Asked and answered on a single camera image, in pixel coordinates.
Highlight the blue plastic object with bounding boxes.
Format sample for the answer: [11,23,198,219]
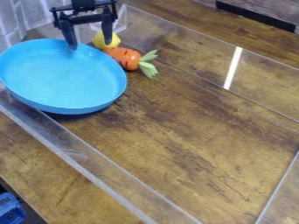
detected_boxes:
[0,192,27,224]

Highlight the yellow toy lemon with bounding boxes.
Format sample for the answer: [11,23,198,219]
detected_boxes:
[92,31,122,50]

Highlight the blue plastic tray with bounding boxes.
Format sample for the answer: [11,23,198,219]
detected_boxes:
[0,38,127,115]

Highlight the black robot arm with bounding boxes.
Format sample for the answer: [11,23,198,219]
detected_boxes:
[51,0,118,50]

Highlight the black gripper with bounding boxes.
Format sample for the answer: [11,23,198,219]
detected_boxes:
[51,0,118,50]

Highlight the orange toy carrot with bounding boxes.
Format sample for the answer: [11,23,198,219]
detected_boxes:
[103,47,158,79]

